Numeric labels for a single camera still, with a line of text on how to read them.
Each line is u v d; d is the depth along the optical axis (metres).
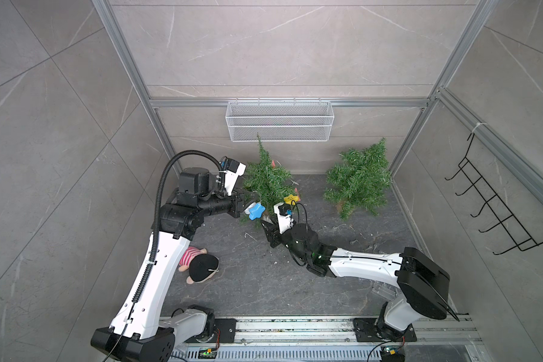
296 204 0.85
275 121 1.01
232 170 0.55
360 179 0.81
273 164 0.86
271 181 0.78
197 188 0.49
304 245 0.58
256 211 0.67
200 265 0.80
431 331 0.75
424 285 0.42
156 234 0.42
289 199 0.84
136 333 0.36
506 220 0.64
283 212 0.65
